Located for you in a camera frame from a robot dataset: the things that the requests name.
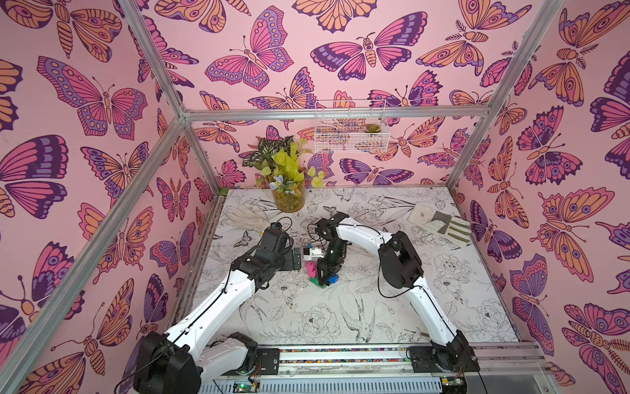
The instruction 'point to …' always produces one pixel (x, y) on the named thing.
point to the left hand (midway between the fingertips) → (289, 252)
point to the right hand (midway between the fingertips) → (324, 278)
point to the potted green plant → (278, 162)
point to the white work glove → (249, 217)
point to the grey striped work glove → (455, 230)
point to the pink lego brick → (312, 268)
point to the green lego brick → (316, 281)
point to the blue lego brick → (333, 279)
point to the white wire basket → (351, 126)
